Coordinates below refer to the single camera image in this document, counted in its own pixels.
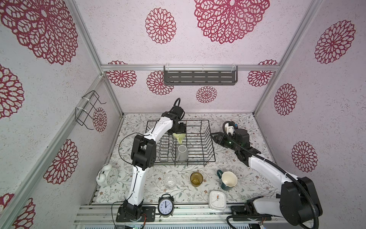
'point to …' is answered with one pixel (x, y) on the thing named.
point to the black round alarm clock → (166, 205)
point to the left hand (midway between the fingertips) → (180, 131)
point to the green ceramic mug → (180, 137)
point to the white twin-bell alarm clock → (107, 176)
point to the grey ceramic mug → (182, 153)
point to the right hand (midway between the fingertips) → (211, 134)
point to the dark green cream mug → (228, 180)
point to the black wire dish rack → (197, 149)
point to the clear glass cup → (170, 182)
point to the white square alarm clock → (218, 200)
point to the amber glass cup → (196, 178)
